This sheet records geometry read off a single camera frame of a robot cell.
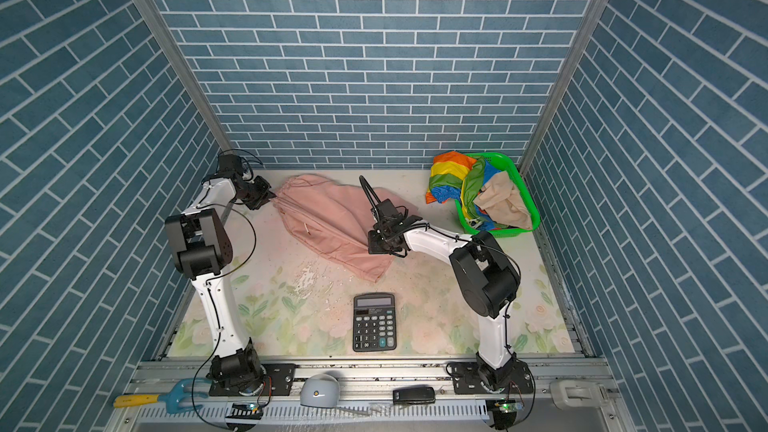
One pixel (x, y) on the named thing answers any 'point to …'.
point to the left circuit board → (244, 410)
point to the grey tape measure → (320, 390)
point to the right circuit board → (504, 412)
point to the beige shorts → (501, 198)
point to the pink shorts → (330, 219)
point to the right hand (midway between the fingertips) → (370, 242)
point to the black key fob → (414, 394)
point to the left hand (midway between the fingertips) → (274, 189)
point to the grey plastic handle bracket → (577, 393)
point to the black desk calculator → (374, 322)
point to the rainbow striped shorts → (456, 175)
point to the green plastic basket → (535, 218)
